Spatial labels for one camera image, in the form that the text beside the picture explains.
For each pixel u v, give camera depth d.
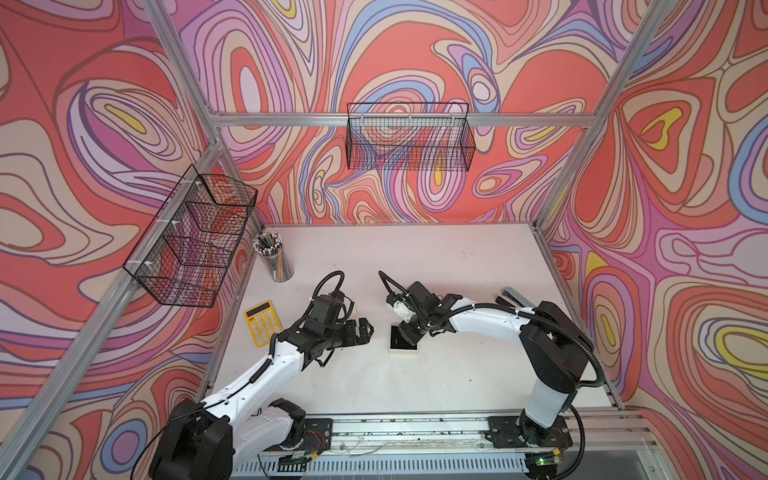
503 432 0.74
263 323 0.92
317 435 0.73
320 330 0.64
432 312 0.67
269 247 0.91
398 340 0.79
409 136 0.96
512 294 0.96
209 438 0.39
